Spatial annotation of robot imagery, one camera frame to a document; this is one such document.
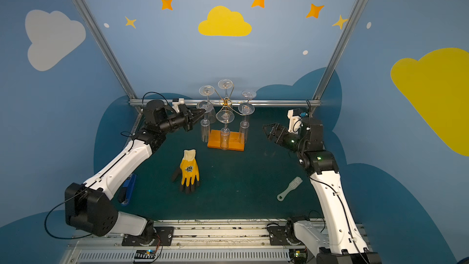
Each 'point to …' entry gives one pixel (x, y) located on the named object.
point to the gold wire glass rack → (231, 102)
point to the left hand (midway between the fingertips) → (206, 107)
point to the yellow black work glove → (188, 171)
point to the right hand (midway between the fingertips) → (272, 128)
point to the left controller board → (145, 255)
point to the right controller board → (298, 256)
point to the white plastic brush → (292, 186)
